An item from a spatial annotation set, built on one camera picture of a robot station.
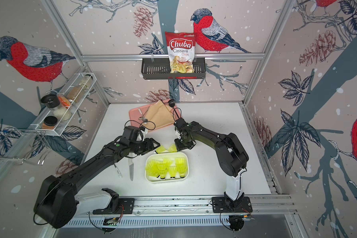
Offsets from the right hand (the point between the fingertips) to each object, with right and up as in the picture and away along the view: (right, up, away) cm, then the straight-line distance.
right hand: (179, 147), depth 90 cm
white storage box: (-4, -5, -1) cm, 7 cm away
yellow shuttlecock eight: (-12, -2, +2) cm, 12 cm away
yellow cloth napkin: (-17, +21, +23) cm, 35 cm away
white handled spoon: (-29, +18, +20) cm, 40 cm away
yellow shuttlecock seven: (-4, -1, 0) cm, 4 cm away
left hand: (-11, +4, -9) cm, 15 cm away
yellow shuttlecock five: (-9, -12, -11) cm, 19 cm away
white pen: (-36, -13, -5) cm, 39 cm away
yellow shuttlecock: (-13, -9, -10) cm, 19 cm away
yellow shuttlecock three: (-4, -12, -9) cm, 15 cm away
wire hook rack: (-60, +13, -28) cm, 68 cm away
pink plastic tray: (-34, +20, +24) cm, 46 cm away
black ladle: (-7, +30, +28) cm, 41 cm away
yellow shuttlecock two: (+2, -8, -11) cm, 13 cm away
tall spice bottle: (-56, +32, -13) cm, 65 cm away
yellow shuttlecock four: (-7, -9, -9) cm, 14 cm away
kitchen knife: (-29, -11, -4) cm, 31 cm away
